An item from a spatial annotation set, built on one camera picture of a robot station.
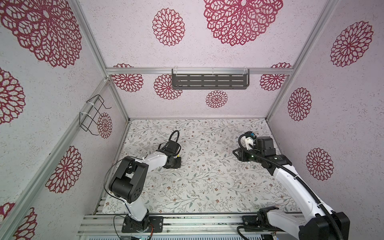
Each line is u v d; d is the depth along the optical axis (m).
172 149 0.76
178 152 0.83
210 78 0.95
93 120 0.77
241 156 0.74
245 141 0.73
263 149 0.60
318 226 0.38
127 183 0.47
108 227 0.74
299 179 0.48
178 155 0.83
